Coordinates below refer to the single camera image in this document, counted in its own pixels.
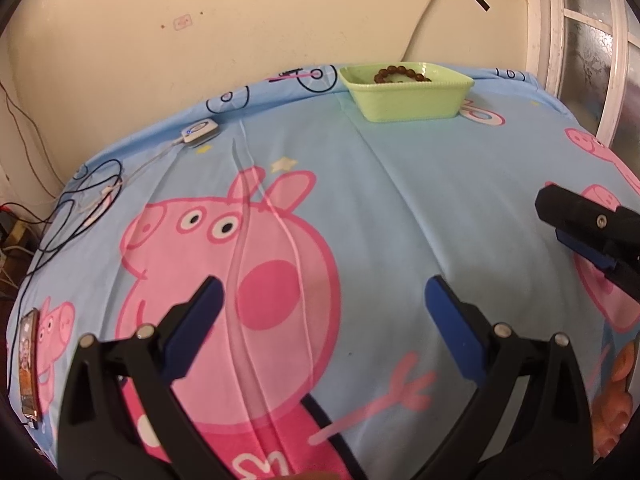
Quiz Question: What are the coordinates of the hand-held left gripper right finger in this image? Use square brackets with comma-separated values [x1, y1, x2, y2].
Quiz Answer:
[424, 275, 601, 480]

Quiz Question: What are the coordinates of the green plastic basin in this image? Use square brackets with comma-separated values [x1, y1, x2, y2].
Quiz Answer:
[337, 61, 476, 123]

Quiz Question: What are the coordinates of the white window frame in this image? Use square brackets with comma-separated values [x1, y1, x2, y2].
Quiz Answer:
[520, 0, 640, 153]

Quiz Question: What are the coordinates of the smartphone with gold case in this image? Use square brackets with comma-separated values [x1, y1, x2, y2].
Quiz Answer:
[17, 308, 42, 423]

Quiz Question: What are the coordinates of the white wall cable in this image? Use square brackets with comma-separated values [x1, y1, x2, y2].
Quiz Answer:
[397, 0, 451, 63]

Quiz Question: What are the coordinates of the white charging cable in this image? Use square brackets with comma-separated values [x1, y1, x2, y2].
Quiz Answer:
[75, 140, 188, 211]

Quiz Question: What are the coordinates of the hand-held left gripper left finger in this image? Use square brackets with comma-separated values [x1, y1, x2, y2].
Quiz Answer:
[57, 275, 236, 480]

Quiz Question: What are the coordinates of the blue cartoon pig bed sheet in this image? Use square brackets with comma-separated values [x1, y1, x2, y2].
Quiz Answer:
[0, 62, 640, 480]

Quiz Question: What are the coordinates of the white power bank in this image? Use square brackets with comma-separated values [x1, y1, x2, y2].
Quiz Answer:
[180, 117, 221, 148]

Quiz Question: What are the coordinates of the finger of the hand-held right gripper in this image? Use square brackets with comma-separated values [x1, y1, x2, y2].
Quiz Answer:
[535, 185, 640, 262]
[555, 229, 640, 303]

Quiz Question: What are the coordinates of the thin red wire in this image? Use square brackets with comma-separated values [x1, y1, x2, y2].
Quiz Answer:
[0, 80, 61, 201]

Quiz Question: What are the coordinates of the black cable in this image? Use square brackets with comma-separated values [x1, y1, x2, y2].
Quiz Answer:
[5, 160, 126, 396]

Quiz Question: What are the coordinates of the large brown bead bracelet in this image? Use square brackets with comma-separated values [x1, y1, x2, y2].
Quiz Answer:
[374, 65, 433, 85]

